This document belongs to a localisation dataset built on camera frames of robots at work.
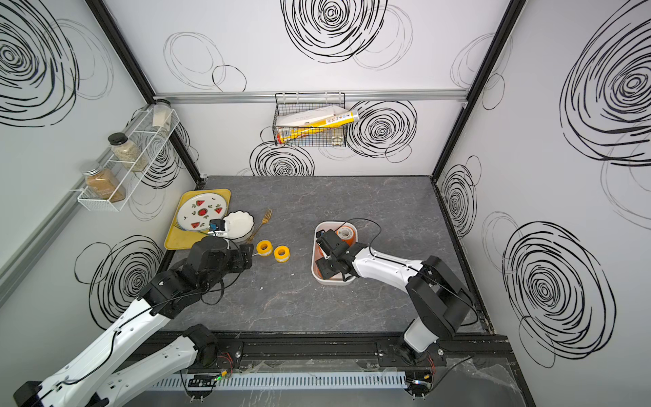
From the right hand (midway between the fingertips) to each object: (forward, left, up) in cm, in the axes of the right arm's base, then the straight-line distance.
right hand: (327, 264), depth 88 cm
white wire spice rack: (+37, +68, +25) cm, 81 cm away
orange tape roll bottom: (-4, +1, +17) cm, 18 cm away
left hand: (-3, +24, +17) cm, 30 cm away
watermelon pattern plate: (+23, +56, -2) cm, 61 cm away
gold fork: (+21, +27, -4) cm, 35 cm away
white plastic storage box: (+3, +4, +1) cm, 5 cm away
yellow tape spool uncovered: (+5, +17, -3) cm, 18 cm away
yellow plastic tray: (+11, +60, -3) cm, 61 cm away
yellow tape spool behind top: (+7, +24, -1) cm, 25 cm away
